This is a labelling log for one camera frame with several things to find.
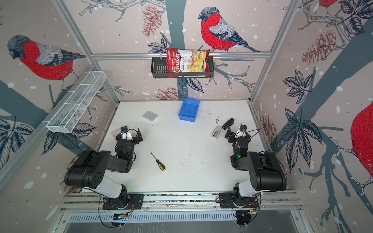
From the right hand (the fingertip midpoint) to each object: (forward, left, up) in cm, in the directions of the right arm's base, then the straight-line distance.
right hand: (236, 127), depth 91 cm
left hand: (-3, +66, +2) cm, 66 cm away
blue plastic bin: (+24, +32, -11) cm, 42 cm away
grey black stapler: (+3, +11, -9) cm, 15 cm away
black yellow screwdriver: (-23, +47, -9) cm, 53 cm away
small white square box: (+15, +62, -10) cm, 64 cm away
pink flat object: (-1, +83, -9) cm, 84 cm away
